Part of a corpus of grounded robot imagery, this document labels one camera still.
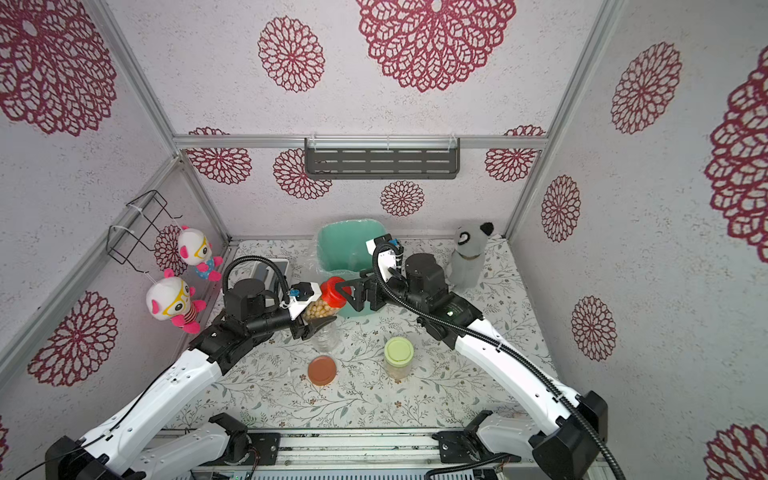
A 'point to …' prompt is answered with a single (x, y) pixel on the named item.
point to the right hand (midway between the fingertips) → (347, 279)
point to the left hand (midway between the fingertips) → (327, 304)
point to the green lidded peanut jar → (398, 355)
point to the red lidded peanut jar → (319, 309)
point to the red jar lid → (330, 293)
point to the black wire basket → (149, 215)
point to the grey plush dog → (470, 241)
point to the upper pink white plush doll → (195, 249)
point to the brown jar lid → (322, 370)
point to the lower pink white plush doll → (169, 299)
